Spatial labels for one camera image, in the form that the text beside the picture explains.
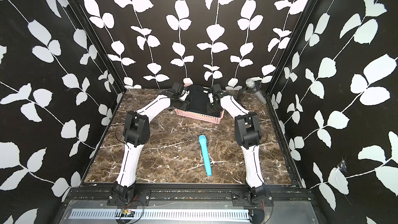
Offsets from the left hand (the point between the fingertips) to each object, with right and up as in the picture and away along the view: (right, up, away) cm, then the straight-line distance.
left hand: (186, 102), depth 103 cm
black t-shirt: (+9, +3, -3) cm, 9 cm away
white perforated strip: (-9, -52, -33) cm, 62 cm away
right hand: (+15, -3, -1) cm, 15 cm away
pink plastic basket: (+19, -11, -5) cm, 23 cm away
